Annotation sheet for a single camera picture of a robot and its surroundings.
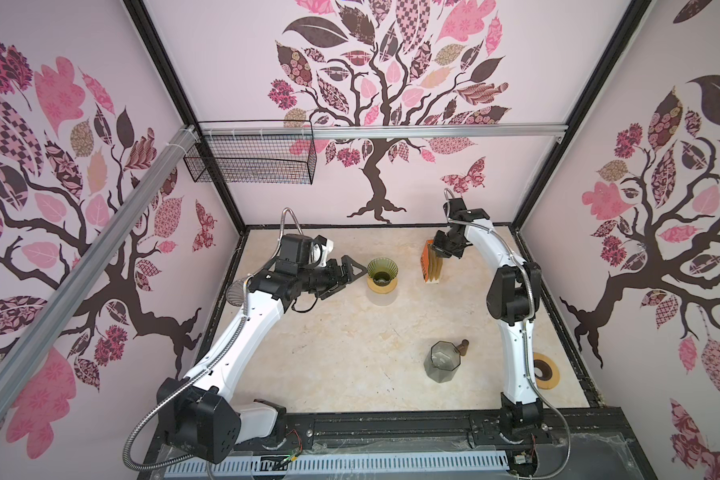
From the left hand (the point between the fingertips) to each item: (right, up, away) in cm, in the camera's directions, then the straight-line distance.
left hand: (357, 282), depth 74 cm
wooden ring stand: (+54, -26, +9) cm, 61 cm away
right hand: (+27, +9, +28) cm, 40 cm away
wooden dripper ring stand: (+7, -4, +16) cm, 18 cm away
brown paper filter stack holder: (+25, +4, +26) cm, 36 cm away
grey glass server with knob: (+26, -26, +16) cm, 40 cm away
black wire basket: (-35, +40, +21) cm, 57 cm away
